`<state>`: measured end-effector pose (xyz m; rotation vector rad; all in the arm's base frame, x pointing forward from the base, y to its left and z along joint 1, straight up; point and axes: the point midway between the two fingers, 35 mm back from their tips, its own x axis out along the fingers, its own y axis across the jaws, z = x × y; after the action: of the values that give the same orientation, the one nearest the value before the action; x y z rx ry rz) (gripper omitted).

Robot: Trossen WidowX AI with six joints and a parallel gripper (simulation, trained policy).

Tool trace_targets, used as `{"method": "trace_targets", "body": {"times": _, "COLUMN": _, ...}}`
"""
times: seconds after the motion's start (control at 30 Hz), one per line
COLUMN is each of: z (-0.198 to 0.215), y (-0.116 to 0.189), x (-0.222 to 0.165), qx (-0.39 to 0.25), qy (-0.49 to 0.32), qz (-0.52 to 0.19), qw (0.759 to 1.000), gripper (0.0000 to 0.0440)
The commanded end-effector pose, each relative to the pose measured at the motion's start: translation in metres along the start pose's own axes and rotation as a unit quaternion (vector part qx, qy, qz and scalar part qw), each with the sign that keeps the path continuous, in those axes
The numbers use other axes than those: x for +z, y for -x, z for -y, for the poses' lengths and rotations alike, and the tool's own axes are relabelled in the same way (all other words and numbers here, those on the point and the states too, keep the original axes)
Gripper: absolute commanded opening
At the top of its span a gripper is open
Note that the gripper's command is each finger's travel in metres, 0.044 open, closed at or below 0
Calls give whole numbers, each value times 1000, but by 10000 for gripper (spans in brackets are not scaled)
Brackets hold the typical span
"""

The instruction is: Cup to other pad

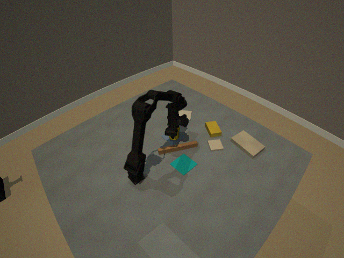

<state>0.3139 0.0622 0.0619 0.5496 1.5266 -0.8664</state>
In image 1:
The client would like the beige flat square tile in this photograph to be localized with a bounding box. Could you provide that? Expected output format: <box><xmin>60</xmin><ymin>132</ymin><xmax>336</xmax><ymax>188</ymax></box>
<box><xmin>207</xmin><ymin>140</ymin><xmax>224</xmax><ymax>151</ymax></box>

